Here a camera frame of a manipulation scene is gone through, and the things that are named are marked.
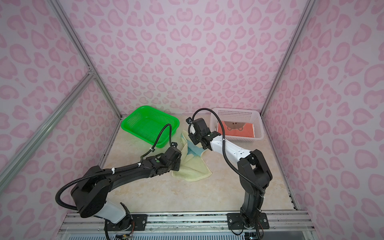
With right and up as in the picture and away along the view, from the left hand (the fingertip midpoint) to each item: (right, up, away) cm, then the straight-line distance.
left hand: (180, 161), depth 87 cm
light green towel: (+7, -4, +6) cm, 10 cm away
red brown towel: (+37, +19, +16) cm, 44 cm away
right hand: (+7, +18, +2) cm, 20 cm away
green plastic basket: (-28, +24, +27) cm, 46 cm away
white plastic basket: (+41, +30, +35) cm, 62 cm away
